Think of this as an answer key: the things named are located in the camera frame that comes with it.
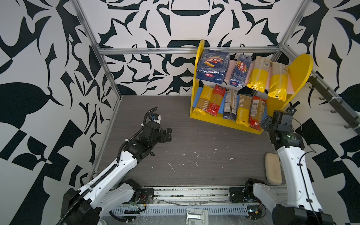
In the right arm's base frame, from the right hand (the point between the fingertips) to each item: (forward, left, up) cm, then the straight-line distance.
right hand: (276, 122), depth 72 cm
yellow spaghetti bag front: (+16, +8, -10) cm, 20 cm away
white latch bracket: (-37, +41, -24) cm, 60 cm away
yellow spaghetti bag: (+24, +33, -9) cm, 42 cm away
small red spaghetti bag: (+19, -1, -10) cm, 21 cm away
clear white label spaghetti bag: (+20, +16, -10) cm, 27 cm away
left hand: (+2, +57, -5) cm, 57 cm away
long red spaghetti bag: (+26, +24, -10) cm, 37 cm away
